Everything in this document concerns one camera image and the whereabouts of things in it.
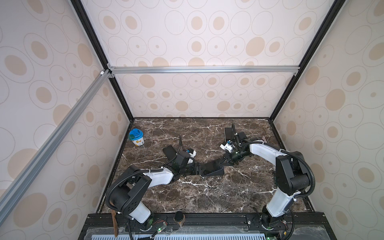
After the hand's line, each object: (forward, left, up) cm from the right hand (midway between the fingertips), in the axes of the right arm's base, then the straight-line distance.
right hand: (220, 164), depth 87 cm
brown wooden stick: (-28, +55, -6) cm, 62 cm away
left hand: (-2, +8, 0) cm, 8 cm away
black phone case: (0, +3, -6) cm, 7 cm away
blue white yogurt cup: (+20, +53, +3) cm, 56 cm away
